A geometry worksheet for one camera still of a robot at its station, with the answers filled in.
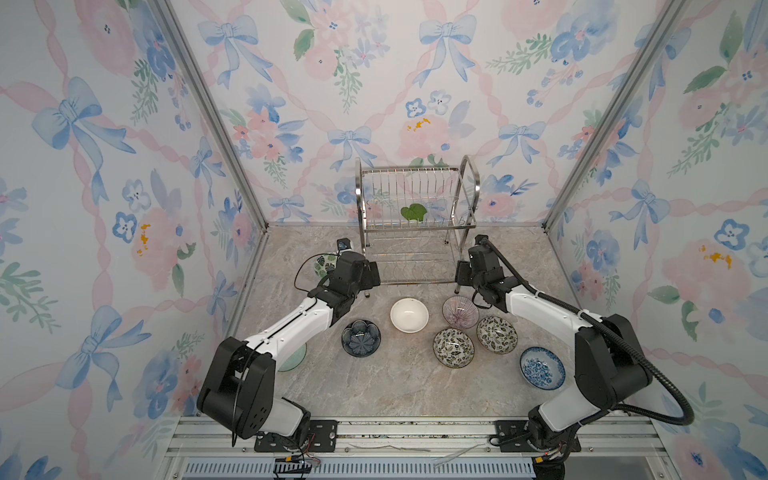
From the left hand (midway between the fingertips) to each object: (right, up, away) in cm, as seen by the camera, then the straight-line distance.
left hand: (363, 265), depth 87 cm
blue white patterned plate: (+51, -29, -3) cm, 58 cm away
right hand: (+31, 0, +5) cm, 32 cm away
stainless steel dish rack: (+15, +13, -3) cm, 20 cm away
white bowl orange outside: (+14, -16, +6) cm, 22 cm away
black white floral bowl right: (+40, -21, +3) cm, 46 cm away
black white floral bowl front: (+26, -24, +1) cm, 36 cm away
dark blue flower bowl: (-1, -22, +2) cm, 22 cm away
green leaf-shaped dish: (+15, +16, -1) cm, 22 cm away
